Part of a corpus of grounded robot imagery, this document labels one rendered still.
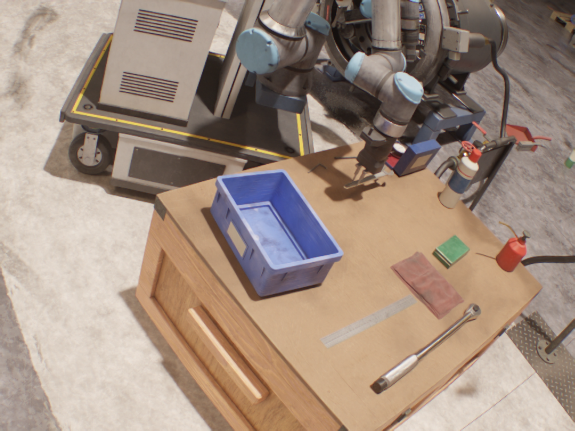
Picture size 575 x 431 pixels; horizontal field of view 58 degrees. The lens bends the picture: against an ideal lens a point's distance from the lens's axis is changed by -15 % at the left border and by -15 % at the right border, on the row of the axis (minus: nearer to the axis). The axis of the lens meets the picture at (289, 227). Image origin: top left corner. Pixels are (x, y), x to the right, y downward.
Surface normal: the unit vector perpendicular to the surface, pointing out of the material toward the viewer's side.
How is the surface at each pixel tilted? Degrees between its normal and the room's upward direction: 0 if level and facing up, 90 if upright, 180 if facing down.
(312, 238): 90
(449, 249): 0
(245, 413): 90
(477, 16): 46
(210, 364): 90
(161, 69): 90
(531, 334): 0
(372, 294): 0
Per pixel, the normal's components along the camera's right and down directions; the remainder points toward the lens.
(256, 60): -0.58, 0.48
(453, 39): -0.73, 0.25
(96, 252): 0.32, -0.69
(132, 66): 0.04, 0.69
